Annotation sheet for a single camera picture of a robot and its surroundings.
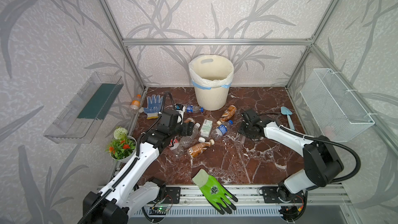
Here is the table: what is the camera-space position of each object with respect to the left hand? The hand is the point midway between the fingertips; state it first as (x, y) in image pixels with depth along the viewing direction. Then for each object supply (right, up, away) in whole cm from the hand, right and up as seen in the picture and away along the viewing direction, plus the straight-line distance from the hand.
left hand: (189, 118), depth 79 cm
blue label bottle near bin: (-1, +4, +24) cm, 24 cm away
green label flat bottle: (+9, -8, +15) cm, 19 cm away
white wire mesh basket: (+64, +5, -15) cm, 66 cm away
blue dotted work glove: (-29, +4, +29) cm, 41 cm away
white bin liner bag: (+12, +29, +25) cm, 41 cm away
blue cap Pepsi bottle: (+18, -8, +12) cm, 23 cm away
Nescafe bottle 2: (-2, -3, +17) cm, 17 cm away
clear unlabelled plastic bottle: (-1, -13, +8) cm, 15 cm away
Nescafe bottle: (+22, +1, +20) cm, 30 cm away
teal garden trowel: (+63, +2, +26) cm, 68 cm away
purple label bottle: (+28, -13, +8) cm, 32 cm away
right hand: (+28, -6, +12) cm, 32 cm away
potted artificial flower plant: (-30, -12, -7) cm, 33 cm away
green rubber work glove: (+14, -35, -6) cm, 39 cm away
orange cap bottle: (-42, +7, +29) cm, 52 cm away
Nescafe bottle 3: (+4, -17, +5) cm, 18 cm away
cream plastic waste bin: (+12, +10, +17) cm, 23 cm away
